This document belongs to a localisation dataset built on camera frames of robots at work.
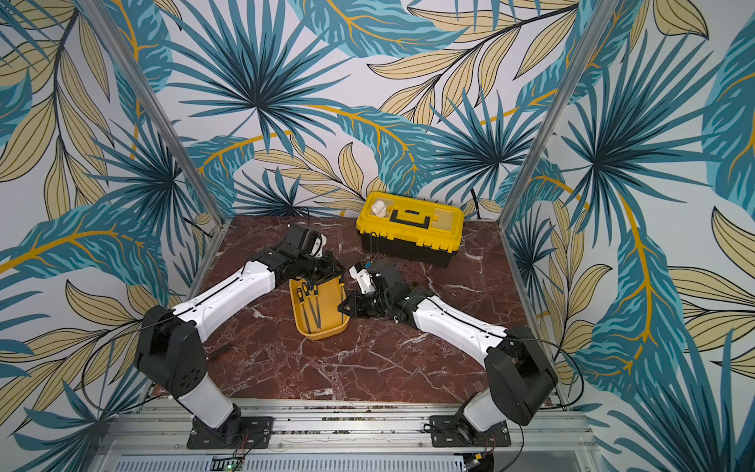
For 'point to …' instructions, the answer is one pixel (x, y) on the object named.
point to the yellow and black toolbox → (410, 229)
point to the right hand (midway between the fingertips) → (339, 308)
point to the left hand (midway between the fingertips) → (345, 273)
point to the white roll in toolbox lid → (378, 207)
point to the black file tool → (317, 294)
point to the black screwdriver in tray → (300, 294)
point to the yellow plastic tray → (331, 293)
